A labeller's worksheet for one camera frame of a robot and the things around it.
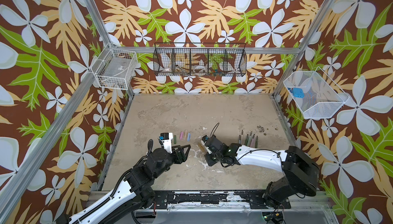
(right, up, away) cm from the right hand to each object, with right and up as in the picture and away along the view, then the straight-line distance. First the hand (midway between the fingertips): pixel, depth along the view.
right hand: (205, 156), depth 84 cm
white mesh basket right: (+61, +33, -6) cm, 70 cm away
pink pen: (+30, +4, +9) cm, 31 cm away
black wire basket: (-3, +59, +12) cm, 60 cm away
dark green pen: (+27, +6, +11) cm, 30 cm away
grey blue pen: (+29, +7, +11) cm, 32 cm away
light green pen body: (+24, +8, +11) cm, 28 cm away
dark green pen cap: (-18, +7, +11) cm, 23 cm away
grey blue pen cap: (-10, +9, +12) cm, 18 cm away
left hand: (-10, +9, -12) cm, 18 cm away
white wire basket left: (-52, +50, +1) cm, 72 cm away
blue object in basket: (+53, +36, +1) cm, 64 cm away
